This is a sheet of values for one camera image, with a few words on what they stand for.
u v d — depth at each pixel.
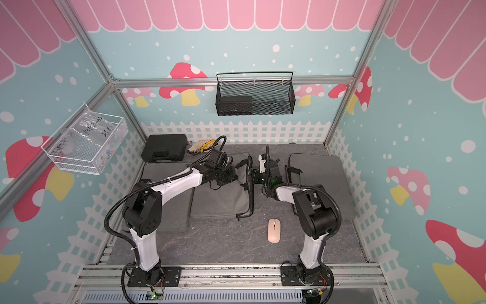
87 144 0.73
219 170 0.79
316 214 0.50
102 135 0.76
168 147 1.11
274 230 0.85
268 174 0.76
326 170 1.07
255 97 0.90
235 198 0.89
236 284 0.74
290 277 0.74
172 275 0.75
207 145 1.19
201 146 1.17
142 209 0.50
